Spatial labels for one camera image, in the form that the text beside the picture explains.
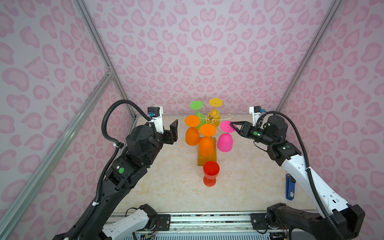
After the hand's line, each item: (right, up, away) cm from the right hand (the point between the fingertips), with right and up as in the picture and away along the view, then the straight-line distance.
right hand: (232, 123), depth 68 cm
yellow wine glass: (-6, +5, +21) cm, 22 cm away
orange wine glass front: (-12, -10, +6) cm, 16 cm away
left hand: (-27, +2, -10) cm, 29 cm away
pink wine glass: (-2, -8, +7) cm, 11 cm away
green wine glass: (-16, +10, +13) cm, 23 cm away
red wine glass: (-8, -24, +11) cm, 28 cm away
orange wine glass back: (-18, -6, +10) cm, 22 cm away
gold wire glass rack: (-13, -22, +27) cm, 37 cm away
